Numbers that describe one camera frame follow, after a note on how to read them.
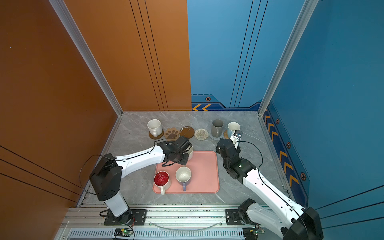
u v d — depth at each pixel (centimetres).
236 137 66
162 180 83
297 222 38
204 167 90
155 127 105
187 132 107
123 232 71
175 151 68
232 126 100
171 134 106
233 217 73
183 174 86
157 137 102
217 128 97
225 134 106
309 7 69
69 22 74
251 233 70
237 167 54
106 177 45
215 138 102
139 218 73
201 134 105
